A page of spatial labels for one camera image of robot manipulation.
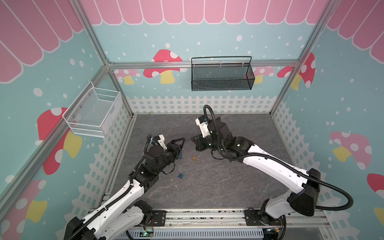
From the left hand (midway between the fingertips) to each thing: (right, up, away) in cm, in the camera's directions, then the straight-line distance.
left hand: (185, 144), depth 74 cm
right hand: (+3, +3, -4) cm, 6 cm away
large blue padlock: (-5, -10, +23) cm, 25 cm away
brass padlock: (+4, -11, +23) cm, 25 cm away
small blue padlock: (-4, -20, +15) cm, 26 cm away
